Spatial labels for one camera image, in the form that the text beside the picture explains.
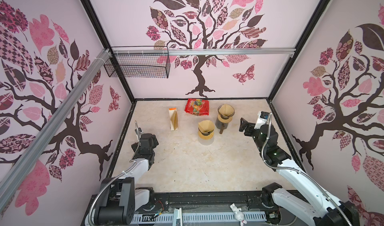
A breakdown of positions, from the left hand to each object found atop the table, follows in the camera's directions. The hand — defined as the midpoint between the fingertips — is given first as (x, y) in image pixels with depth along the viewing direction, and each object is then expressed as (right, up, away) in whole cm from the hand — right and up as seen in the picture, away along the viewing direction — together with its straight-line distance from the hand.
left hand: (145, 140), depth 89 cm
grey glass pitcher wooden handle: (+48, +8, +7) cm, 49 cm away
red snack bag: (+32, +21, +21) cm, 44 cm away
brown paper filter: (+37, +9, -1) cm, 38 cm away
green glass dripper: (+37, +4, -1) cm, 37 cm away
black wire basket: (-6, +50, +5) cm, 51 cm away
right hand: (+60, +14, -12) cm, 63 cm away
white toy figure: (+51, -31, -22) cm, 64 cm away
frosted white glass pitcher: (+38, -2, +5) cm, 38 cm away
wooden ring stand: (+37, +2, -2) cm, 37 cm away
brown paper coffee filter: (+51, +19, +6) cm, 55 cm away
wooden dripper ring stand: (+50, +12, +5) cm, 52 cm away
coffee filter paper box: (+15, +16, +12) cm, 26 cm away
